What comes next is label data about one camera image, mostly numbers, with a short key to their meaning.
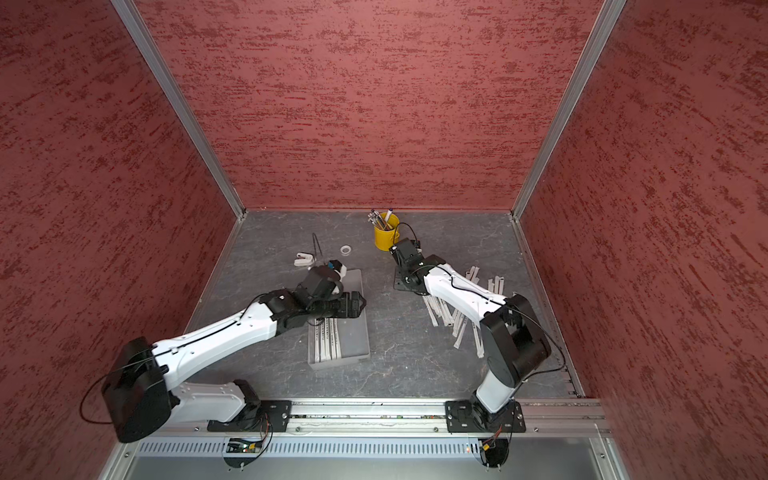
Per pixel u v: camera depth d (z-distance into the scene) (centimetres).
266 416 73
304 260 103
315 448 77
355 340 88
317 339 87
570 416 77
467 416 74
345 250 109
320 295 63
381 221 97
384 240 104
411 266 68
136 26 73
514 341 45
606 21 72
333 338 87
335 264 75
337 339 87
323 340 87
